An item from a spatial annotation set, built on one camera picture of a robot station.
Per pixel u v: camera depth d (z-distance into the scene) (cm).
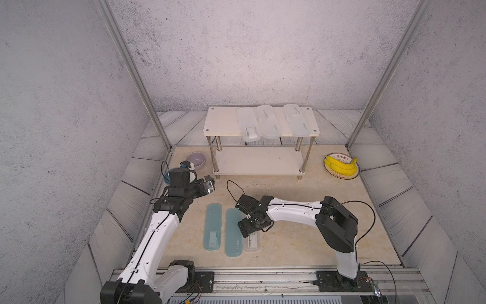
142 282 39
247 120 83
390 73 87
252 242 82
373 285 71
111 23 73
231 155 121
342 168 105
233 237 83
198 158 111
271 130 78
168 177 59
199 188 70
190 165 72
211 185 72
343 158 114
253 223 75
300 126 81
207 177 73
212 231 85
